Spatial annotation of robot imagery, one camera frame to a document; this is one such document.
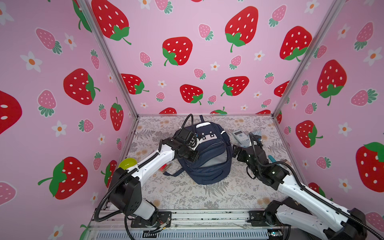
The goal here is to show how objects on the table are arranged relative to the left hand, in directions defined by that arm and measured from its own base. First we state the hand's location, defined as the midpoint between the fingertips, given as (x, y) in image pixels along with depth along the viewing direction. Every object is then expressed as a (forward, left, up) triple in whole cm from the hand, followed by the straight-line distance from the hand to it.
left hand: (198, 156), depth 82 cm
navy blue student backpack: (-2, -9, -5) cm, 10 cm away
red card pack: (-1, +22, -12) cm, 26 cm away
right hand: (+1, -22, +7) cm, 23 cm away
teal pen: (+5, -48, -13) cm, 50 cm away
